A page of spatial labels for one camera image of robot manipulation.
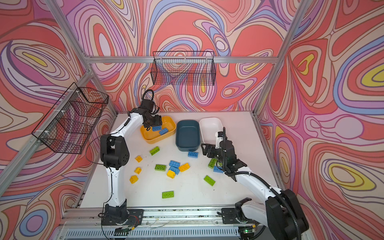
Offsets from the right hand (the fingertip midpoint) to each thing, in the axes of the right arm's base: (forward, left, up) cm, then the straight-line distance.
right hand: (207, 148), depth 85 cm
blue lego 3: (+20, +33, -5) cm, 39 cm away
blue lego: (+2, +9, -11) cm, 14 cm away
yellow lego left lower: (-13, +43, -10) cm, 46 cm away
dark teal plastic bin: (+18, +12, -12) cm, 25 cm away
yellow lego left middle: (-7, +42, -10) cm, 44 cm away
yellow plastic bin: (+14, +35, -7) cm, 38 cm away
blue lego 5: (-7, +19, -11) cm, 24 cm away
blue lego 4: (-4, +20, -11) cm, 23 cm away
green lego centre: (-6, +28, -10) cm, 31 cm away
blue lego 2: (+20, +29, -9) cm, 36 cm away
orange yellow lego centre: (-6, +14, -12) cm, 20 cm away
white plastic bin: (+25, -4, -12) cm, 28 cm away
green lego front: (-21, +23, -12) cm, 33 cm away
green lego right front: (-15, 0, -12) cm, 19 cm away
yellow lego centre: (-10, +22, -10) cm, 26 cm away
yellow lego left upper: (0, +43, -11) cm, 44 cm away
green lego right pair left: (-4, -3, -11) cm, 12 cm away
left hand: (+23, +31, -1) cm, 39 cm away
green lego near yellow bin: (+5, +34, -10) cm, 36 cm away
